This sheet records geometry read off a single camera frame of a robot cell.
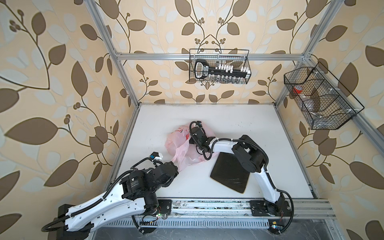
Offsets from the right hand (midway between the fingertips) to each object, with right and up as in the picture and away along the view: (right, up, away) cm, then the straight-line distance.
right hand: (189, 136), depth 100 cm
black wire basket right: (+69, +20, -26) cm, 76 cm away
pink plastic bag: (+12, +4, -10) cm, 16 cm away
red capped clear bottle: (+66, +29, -11) cm, 73 cm away
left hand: (-1, -12, -29) cm, 32 cm away
